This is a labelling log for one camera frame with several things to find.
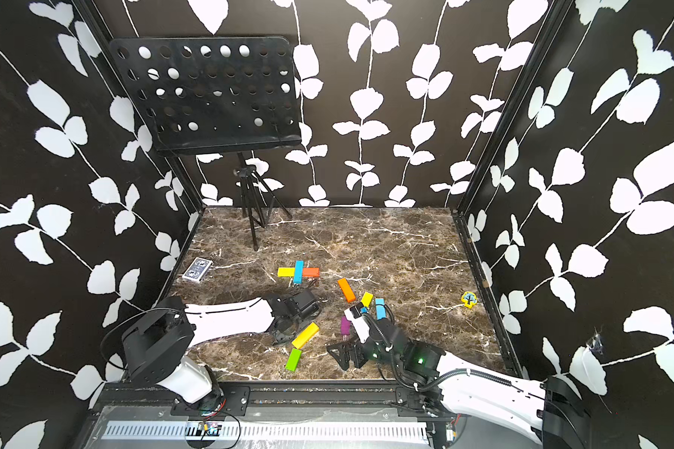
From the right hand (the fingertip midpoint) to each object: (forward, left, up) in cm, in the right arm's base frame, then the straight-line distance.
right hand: (337, 340), depth 74 cm
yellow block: (+28, +20, -10) cm, 36 cm away
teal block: (+28, +16, -10) cm, 34 cm away
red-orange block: (+28, +10, -11) cm, 32 cm away
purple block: (+8, -2, -11) cm, 14 cm away
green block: (-2, +13, -10) cm, 16 cm away
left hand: (+8, +10, -10) cm, 16 cm away
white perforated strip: (-20, +19, -11) cm, 29 cm away
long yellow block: (+3, +11, -8) cm, 13 cm away
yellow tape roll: (+18, -44, -10) cm, 49 cm away
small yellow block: (+17, -9, -10) cm, 22 cm away
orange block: (+21, -2, -10) cm, 24 cm away
